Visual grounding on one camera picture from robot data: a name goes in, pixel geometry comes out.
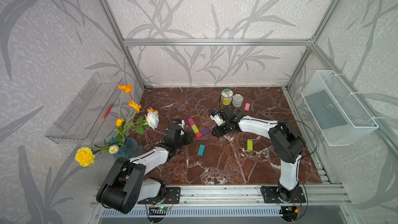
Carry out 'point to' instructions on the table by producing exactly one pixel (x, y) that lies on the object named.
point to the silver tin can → (237, 100)
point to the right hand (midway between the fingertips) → (214, 131)
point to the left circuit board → (160, 210)
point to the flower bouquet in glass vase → (123, 144)
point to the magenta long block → (192, 122)
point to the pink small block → (246, 107)
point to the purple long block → (205, 131)
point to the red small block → (198, 135)
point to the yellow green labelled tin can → (226, 96)
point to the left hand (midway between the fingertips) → (193, 134)
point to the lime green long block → (195, 129)
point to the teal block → (201, 150)
